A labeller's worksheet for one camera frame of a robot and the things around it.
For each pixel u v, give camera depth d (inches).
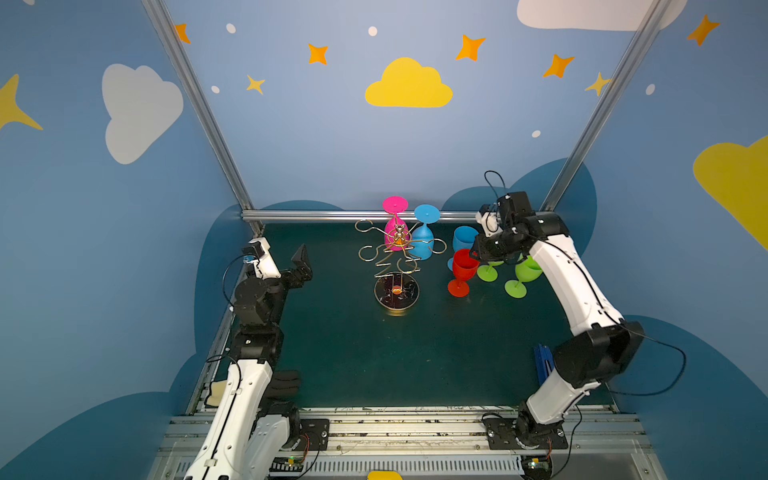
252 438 22.2
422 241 33.9
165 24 27.6
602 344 17.2
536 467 28.9
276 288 21.1
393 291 39.6
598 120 34.9
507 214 25.0
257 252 22.6
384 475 27.2
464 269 35.3
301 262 25.3
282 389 31.5
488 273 42.4
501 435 29.3
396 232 30.6
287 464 28.7
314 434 29.4
